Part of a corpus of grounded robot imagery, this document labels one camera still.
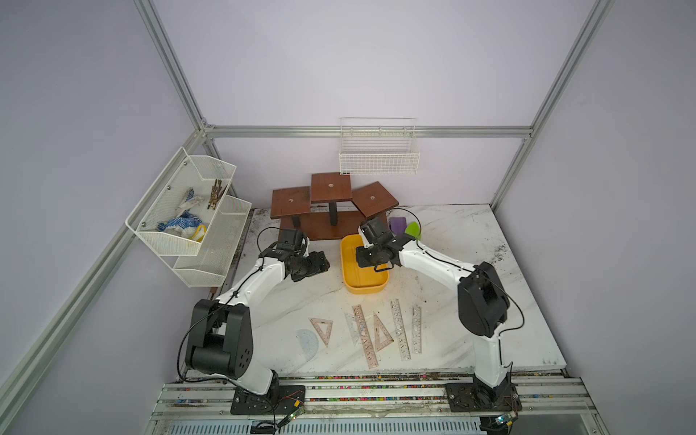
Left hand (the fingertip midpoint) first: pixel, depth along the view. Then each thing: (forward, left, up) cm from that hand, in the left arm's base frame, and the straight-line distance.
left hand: (319, 270), depth 90 cm
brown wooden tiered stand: (+27, -2, +3) cm, 27 cm away
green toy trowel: (+27, -37, -10) cm, 47 cm away
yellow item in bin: (-2, +31, +21) cm, 37 cm away
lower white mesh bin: (0, +37, +2) cm, 37 cm away
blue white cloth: (0, +33, +24) cm, 41 cm away
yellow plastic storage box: (+1, -13, -8) cm, 16 cm away
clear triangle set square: (-15, -11, -11) cm, 22 cm away
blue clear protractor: (-21, +2, -10) cm, 23 cm away
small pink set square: (-18, -2, -11) cm, 21 cm away
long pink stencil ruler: (-19, -15, -10) cm, 26 cm away
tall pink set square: (-18, -19, -10) cm, 28 cm away
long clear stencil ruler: (-17, -27, -10) cm, 33 cm away
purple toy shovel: (+29, -30, -9) cm, 43 cm away
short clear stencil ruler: (-17, -32, -10) cm, 37 cm away
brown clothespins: (+14, +31, +22) cm, 40 cm away
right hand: (+4, -14, -1) cm, 15 cm away
